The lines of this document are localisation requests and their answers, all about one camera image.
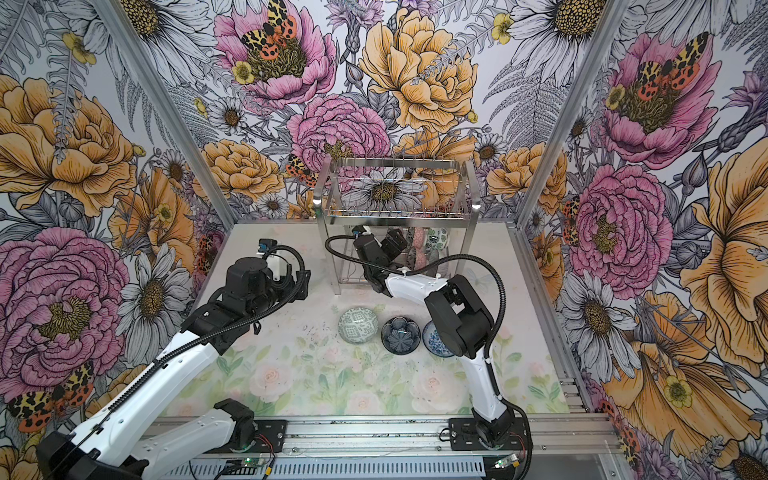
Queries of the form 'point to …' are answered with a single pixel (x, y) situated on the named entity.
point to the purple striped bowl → (433, 257)
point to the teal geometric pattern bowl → (358, 325)
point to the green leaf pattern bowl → (438, 237)
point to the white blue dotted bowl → (434, 343)
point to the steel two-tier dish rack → (406, 210)
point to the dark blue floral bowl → (400, 335)
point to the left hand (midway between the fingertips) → (291, 281)
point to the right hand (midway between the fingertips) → (392, 244)
